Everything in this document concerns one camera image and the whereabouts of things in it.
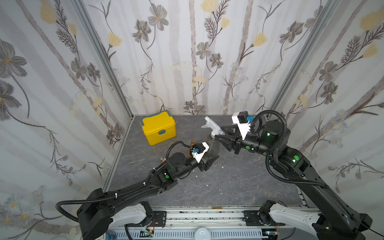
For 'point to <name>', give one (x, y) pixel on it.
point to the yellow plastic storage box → (159, 126)
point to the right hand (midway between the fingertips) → (225, 134)
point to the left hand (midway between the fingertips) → (213, 149)
